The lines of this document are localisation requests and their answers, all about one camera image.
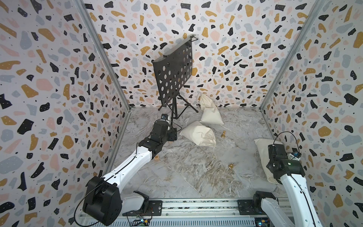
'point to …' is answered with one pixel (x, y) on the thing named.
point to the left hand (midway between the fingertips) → (172, 128)
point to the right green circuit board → (262, 222)
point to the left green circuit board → (141, 222)
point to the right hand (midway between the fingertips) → (284, 171)
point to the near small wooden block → (156, 158)
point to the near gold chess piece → (230, 166)
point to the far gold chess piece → (223, 135)
